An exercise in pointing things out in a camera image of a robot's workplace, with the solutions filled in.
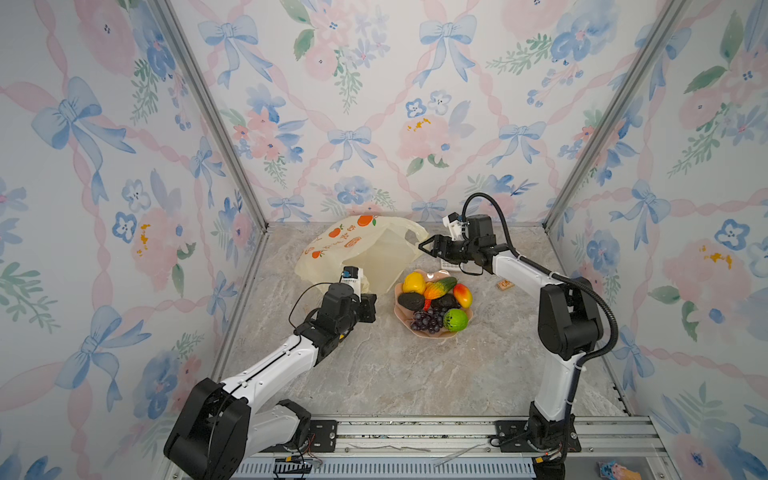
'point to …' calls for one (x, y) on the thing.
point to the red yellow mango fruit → (463, 295)
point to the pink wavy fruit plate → (407, 316)
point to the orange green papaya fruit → (439, 287)
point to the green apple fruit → (455, 320)
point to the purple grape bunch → (430, 321)
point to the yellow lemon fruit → (414, 281)
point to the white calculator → (450, 266)
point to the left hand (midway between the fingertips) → (378, 294)
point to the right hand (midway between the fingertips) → (427, 246)
